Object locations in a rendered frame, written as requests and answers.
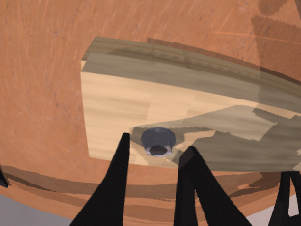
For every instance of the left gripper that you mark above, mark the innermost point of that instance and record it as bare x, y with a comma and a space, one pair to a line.
280, 215

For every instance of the dark grey hex nut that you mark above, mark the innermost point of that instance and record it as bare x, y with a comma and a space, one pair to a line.
158, 141

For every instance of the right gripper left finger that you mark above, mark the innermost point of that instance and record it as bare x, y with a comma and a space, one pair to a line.
105, 207

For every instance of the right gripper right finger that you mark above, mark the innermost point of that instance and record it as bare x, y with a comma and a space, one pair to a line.
194, 175

